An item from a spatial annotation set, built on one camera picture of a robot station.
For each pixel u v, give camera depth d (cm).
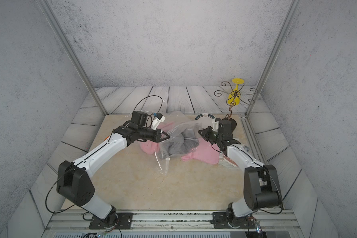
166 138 78
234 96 89
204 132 79
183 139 84
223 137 68
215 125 82
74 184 43
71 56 87
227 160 93
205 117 120
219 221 71
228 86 94
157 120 74
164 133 76
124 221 73
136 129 64
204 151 91
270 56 88
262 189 44
